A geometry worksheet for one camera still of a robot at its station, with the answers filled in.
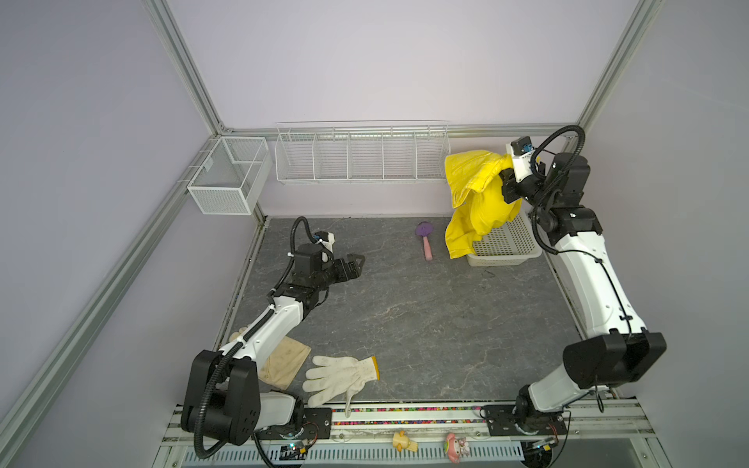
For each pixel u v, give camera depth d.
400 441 0.68
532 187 0.65
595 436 0.73
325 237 0.77
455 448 0.68
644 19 0.71
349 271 0.77
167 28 0.71
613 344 0.41
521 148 0.59
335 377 0.81
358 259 0.76
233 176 1.02
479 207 0.77
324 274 0.72
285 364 0.84
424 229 1.15
